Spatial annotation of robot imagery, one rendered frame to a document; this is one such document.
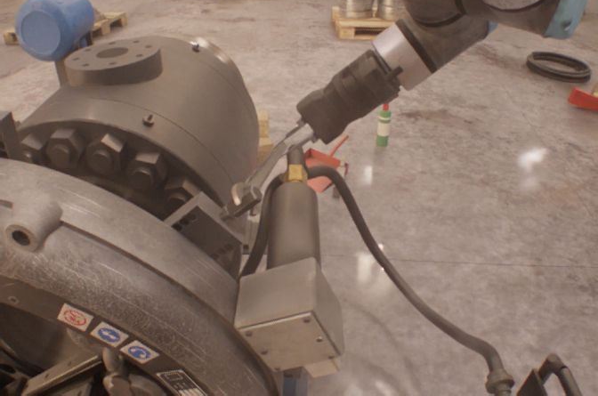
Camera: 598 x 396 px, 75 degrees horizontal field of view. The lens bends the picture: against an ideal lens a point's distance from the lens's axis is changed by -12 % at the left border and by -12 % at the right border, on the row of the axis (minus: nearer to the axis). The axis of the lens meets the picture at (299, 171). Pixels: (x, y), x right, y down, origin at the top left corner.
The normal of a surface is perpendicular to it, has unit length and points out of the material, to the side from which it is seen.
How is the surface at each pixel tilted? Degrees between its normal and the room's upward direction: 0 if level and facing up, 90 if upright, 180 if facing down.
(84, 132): 90
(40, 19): 90
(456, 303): 0
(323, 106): 76
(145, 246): 40
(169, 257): 44
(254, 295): 22
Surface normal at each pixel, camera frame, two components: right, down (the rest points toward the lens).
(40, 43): 0.00, 0.55
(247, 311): -0.38, -0.77
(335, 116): -0.13, 0.33
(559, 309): 0.00, -0.84
